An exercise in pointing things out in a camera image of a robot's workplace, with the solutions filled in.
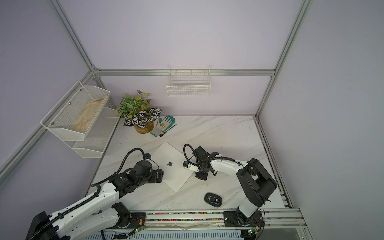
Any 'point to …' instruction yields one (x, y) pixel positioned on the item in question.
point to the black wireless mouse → (213, 199)
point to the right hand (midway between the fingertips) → (201, 173)
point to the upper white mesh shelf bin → (74, 115)
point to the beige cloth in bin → (84, 120)
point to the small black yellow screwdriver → (163, 133)
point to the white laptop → (170, 159)
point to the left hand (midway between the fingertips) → (155, 174)
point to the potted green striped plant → (135, 111)
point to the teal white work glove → (162, 125)
